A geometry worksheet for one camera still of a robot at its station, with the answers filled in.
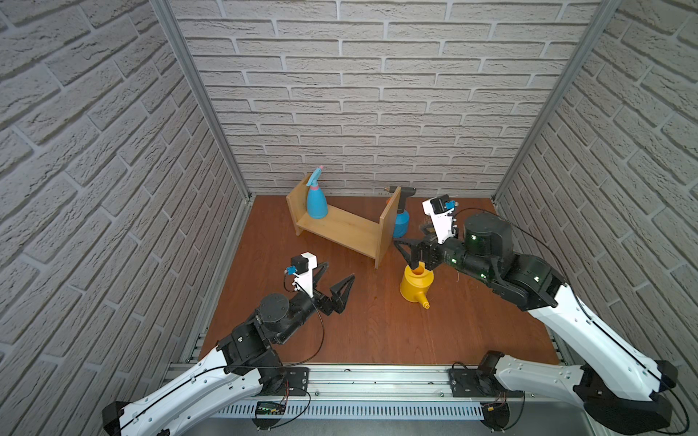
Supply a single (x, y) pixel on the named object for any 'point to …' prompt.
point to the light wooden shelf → (363, 234)
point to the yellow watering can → (414, 284)
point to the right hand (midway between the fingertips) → (401, 239)
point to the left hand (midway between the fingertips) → (339, 263)
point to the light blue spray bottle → (317, 204)
